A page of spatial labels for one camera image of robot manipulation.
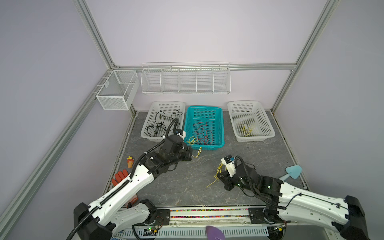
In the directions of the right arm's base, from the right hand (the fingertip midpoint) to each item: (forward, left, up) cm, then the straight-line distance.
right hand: (217, 176), depth 73 cm
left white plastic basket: (+57, +33, -7) cm, 66 cm away
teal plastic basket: (+41, +6, -13) cm, 44 cm away
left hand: (+9, +13, +8) cm, 17 cm away
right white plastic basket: (+48, -30, -14) cm, 58 cm away
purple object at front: (-22, +2, -14) cm, 27 cm away
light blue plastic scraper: (+9, -48, -14) cm, 51 cm away
